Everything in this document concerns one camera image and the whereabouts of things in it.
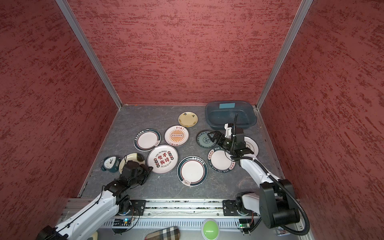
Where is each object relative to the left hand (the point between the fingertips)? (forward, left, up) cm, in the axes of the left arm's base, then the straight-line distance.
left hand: (154, 171), depth 87 cm
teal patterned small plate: (+21, -30, 0) cm, 37 cm away
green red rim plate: (0, -23, +1) cm, 23 cm away
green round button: (-28, -32, +2) cm, 42 cm away
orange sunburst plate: (+25, -11, 0) cm, 27 cm away
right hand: (+14, -33, +14) cm, 38 cm away
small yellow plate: (+40, -18, +1) cm, 44 cm away
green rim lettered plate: (+8, -40, -3) cm, 41 cm away
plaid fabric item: (-29, -14, +4) cm, 33 cm away
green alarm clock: (+3, +25, +4) cm, 26 cm away
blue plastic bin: (+47, -42, -1) cm, 64 cm away
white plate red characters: (+8, -4, 0) cm, 9 cm away
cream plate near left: (+8, +14, 0) cm, 16 cm away
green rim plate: (+22, +9, 0) cm, 24 cm away
